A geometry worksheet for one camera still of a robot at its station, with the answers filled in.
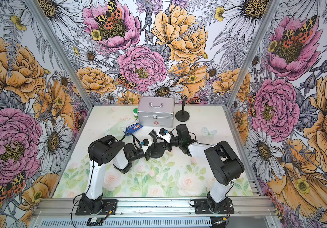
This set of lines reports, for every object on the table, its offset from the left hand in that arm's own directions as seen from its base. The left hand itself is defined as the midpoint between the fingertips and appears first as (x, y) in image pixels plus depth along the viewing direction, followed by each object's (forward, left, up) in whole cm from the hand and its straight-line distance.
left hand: (158, 148), depth 95 cm
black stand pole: (-1, +1, +18) cm, 18 cm away
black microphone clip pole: (+30, -18, +18) cm, 39 cm away
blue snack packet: (+16, +19, +1) cm, 25 cm away
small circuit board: (-38, +32, -4) cm, 50 cm away
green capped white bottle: (+25, +17, +8) cm, 31 cm away
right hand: (0, 0, +8) cm, 8 cm away
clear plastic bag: (+17, +30, -2) cm, 35 cm away
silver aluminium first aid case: (+25, +1, +8) cm, 27 cm away
